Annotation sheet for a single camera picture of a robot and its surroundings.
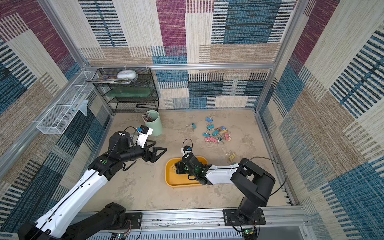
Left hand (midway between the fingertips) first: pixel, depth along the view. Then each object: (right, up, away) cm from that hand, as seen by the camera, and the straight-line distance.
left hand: (159, 145), depth 72 cm
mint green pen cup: (-8, +10, +24) cm, 27 cm away
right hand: (+5, -12, +14) cm, 19 cm away
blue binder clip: (+28, +13, +42) cm, 52 cm away
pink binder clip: (+28, 0, +30) cm, 41 cm away
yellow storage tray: (+5, -22, +14) cm, 26 cm away
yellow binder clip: (+40, -10, +22) cm, 47 cm away
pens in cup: (-13, +14, +22) cm, 29 cm away
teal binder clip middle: (+31, +4, +33) cm, 46 cm away
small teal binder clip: (+16, +9, +36) cm, 41 cm away
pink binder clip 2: (+38, +2, +30) cm, 49 cm away
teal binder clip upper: (+28, +8, +36) cm, 47 cm away
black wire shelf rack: (-17, +27, +22) cm, 39 cm away
